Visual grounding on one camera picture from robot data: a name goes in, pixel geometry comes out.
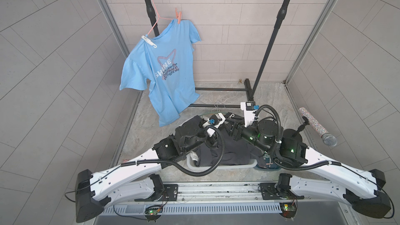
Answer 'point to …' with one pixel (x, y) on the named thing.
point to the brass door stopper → (240, 82)
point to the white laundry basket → (190, 164)
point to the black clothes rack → (250, 89)
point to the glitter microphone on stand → (328, 138)
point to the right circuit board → (288, 209)
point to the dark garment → (237, 153)
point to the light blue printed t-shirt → (166, 71)
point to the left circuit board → (153, 212)
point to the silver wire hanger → (220, 102)
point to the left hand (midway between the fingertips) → (227, 123)
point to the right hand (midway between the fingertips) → (222, 121)
